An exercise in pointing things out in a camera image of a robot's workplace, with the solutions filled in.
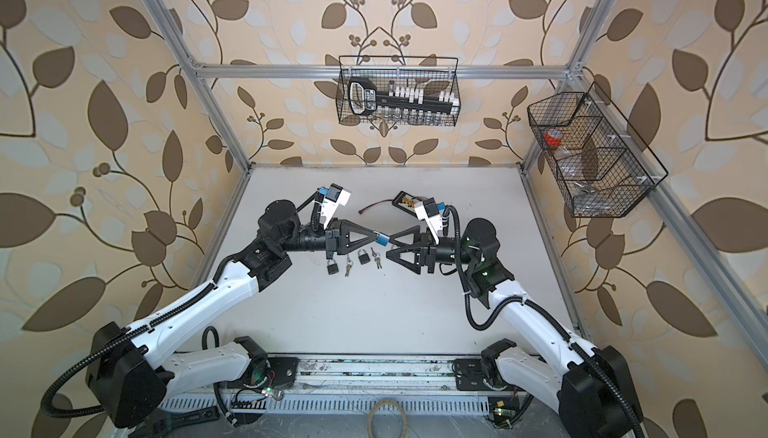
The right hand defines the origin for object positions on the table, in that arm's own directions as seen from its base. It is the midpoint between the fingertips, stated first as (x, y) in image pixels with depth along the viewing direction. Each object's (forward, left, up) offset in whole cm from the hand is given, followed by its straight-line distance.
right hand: (390, 252), depth 64 cm
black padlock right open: (+11, +18, -30) cm, 37 cm away
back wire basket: (+55, -14, +6) cm, 57 cm away
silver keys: (+14, +5, -30) cm, 33 cm away
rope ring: (-24, +4, -29) cm, 38 cm away
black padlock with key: (+14, +9, -28) cm, 33 cm away
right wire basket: (+19, -53, +4) cm, 57 cm away
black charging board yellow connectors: (+35, -6, -28) cm, 46 cm away
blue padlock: (+2, +2, +3) cm, 3 cm away
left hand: (+1, +3, +4) cm, 5 cm away
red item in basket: (+36, -49, +1) cm, 60 cm away
